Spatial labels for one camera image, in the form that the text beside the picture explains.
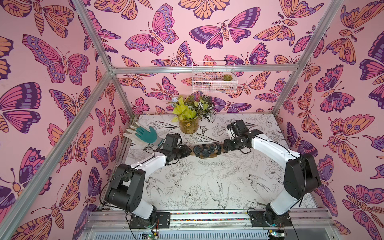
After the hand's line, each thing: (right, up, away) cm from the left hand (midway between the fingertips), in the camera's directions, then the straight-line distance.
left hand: (191, 150), depth 91 cm
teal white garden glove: (-36, +9, +15) cm, 40 cm away
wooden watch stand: (+13, -3, +3) cm, 14 cm away
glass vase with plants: (-2, +26, +8) cm, 27 cm away
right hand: (+22, +3, 0) cm, 22 cm away
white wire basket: (+10, +47, +7) cm, 48 cm away
